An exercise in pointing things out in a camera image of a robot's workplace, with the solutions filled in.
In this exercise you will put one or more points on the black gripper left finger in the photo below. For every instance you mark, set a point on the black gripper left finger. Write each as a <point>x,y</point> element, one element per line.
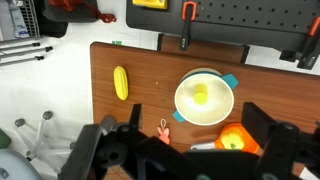
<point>136,116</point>

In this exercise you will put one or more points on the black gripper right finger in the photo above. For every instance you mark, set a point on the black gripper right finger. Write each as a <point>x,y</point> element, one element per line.
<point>256,121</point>

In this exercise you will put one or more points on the yellow cylinder block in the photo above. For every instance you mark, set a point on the yellow cylinder block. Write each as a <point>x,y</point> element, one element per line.
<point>200,95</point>

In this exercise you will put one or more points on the yellow toy bell pepper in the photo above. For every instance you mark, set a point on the yellow toy bell pepper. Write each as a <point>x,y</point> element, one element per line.
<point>232,139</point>

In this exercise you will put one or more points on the pink bunny toy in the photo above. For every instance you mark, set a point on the pink bunny toy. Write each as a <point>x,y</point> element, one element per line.
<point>164,134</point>

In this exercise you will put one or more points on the yellow toy corn cob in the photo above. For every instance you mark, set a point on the yellow toy corn cob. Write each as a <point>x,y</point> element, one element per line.
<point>120,82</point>

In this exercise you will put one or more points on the green tape piece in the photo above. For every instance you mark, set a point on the green tape piece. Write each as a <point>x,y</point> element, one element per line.
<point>117,42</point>

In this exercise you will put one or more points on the white swivel office chair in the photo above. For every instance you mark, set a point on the white swivel office chair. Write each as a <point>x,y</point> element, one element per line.
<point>40,140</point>

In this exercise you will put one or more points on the black pegboard panel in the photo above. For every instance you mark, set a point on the black pegboard panel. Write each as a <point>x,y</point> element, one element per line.
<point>253,18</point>

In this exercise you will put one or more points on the yellow plastic box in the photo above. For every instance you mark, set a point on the yellow plastic box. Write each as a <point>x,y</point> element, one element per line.
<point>150,3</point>

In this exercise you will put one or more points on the grey tripod leg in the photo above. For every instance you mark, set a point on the grey tripod leg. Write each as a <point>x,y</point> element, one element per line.
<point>20,46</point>
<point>26,52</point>
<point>21,60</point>

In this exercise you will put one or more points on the green round object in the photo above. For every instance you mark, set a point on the green round object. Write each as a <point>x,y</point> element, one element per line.
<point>4,140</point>

